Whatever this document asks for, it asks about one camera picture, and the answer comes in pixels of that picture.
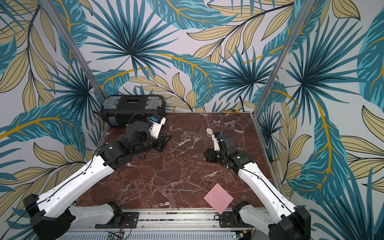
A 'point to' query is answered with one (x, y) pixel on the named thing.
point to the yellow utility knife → (229, 111)
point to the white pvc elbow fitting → (209, 132)
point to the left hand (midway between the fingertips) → (168, 138)
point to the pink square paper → (218, 198)
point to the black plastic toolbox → (119, 110)
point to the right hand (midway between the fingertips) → (207, 153)
